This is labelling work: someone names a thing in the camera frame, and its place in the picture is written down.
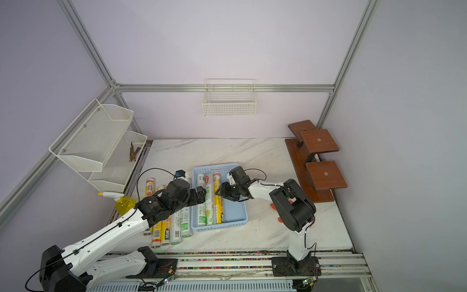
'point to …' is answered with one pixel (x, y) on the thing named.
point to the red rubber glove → (275, 208)
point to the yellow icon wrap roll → (149, 190)
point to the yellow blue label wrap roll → (165, 231)
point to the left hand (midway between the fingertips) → (196, 195)
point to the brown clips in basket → (132, 154)
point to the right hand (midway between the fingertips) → (220, 196)
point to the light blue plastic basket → (235, 212)
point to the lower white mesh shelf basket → (117, 167)
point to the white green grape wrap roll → (209, 205)
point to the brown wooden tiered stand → (318, 177)
